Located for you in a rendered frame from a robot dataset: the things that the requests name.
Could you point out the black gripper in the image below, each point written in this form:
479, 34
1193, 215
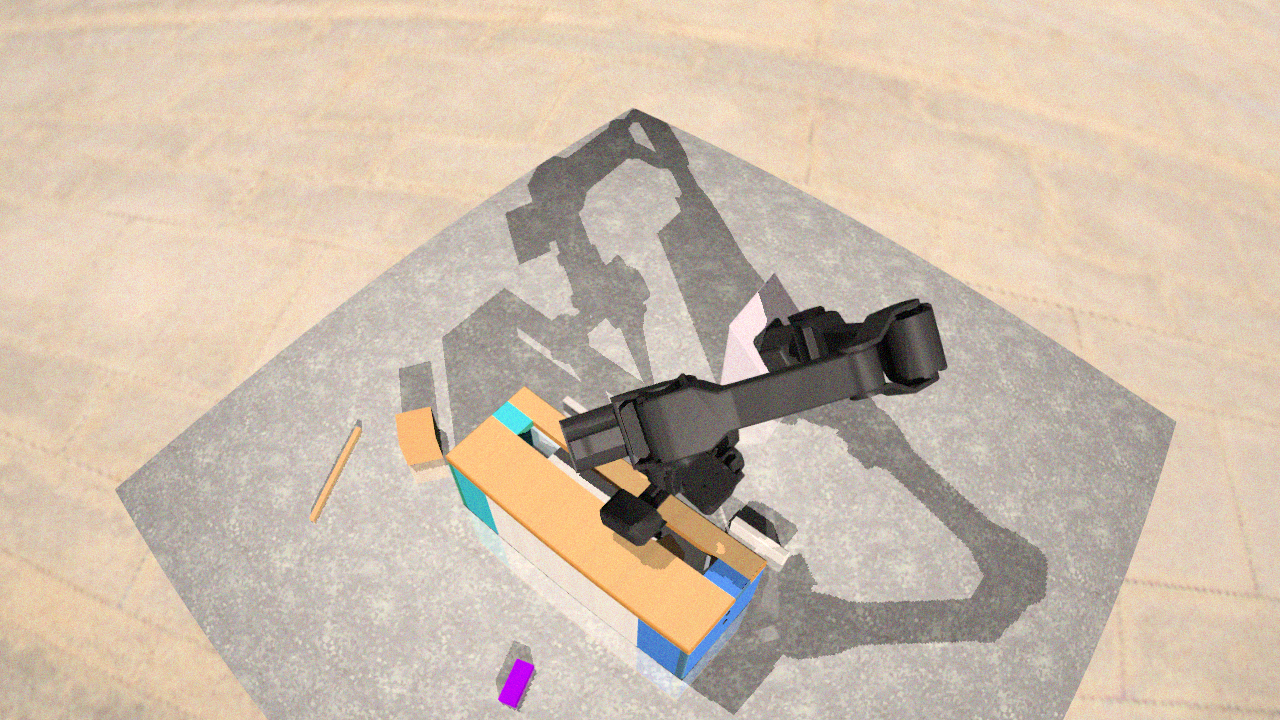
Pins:
637, 519

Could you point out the orange thin bar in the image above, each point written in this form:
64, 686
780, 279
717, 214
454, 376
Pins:
337, 470

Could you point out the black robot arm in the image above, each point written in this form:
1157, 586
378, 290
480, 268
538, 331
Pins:
816, 360

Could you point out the purple rectangular block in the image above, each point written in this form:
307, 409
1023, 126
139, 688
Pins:
516, 683

